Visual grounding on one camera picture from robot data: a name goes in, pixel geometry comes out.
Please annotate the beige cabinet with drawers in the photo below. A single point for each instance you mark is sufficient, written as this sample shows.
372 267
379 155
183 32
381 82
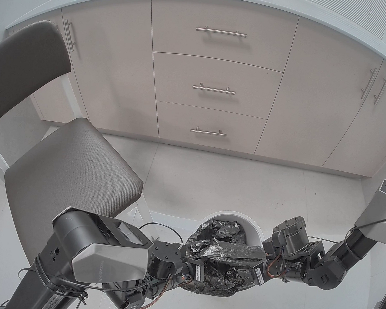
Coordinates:
215 79

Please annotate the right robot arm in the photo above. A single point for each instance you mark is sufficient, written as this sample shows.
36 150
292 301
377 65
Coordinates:
333 264

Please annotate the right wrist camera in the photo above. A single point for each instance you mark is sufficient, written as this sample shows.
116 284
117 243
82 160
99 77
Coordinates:
270 246

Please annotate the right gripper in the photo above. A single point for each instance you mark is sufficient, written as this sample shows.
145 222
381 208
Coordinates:
258 275

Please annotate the white trash bin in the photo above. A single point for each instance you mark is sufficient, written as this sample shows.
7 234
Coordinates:
255 228

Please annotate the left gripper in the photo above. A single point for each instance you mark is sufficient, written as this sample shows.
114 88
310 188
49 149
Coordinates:
191 271

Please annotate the black plastic bag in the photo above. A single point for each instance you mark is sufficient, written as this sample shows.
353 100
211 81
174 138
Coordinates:
225 249

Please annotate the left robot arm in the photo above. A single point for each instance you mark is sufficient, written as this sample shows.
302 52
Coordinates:
87 238

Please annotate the grey padded chair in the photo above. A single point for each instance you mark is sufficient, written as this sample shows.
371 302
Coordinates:
72 174

